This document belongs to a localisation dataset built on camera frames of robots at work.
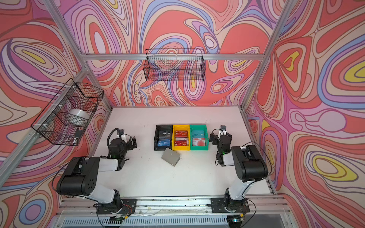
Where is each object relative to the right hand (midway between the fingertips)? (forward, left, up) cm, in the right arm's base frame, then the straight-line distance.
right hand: (220, 134), depth 97 cm
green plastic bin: (-2, +14, -3) cm, 15 cm away
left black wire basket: (-10, +89, +30) cm, 94 cm away
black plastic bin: (+1, +40, -2) cm, 40 cm away
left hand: (-1, +62, +2) cm, 62 cm away
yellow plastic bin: (0, +27, -3) cm, 27 cm away
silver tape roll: (-6, +78, +29) cm, 84 cm away
